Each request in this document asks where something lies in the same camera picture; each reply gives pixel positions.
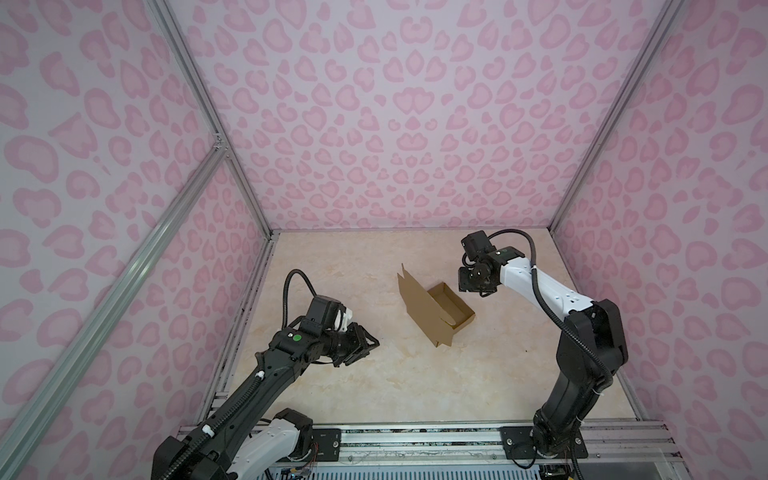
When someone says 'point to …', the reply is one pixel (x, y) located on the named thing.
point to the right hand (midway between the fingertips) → (468, 281)
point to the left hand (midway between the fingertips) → (377, 342)
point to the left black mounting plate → (328, 441)
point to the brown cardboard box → (438, 311)
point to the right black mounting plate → (517, 444)
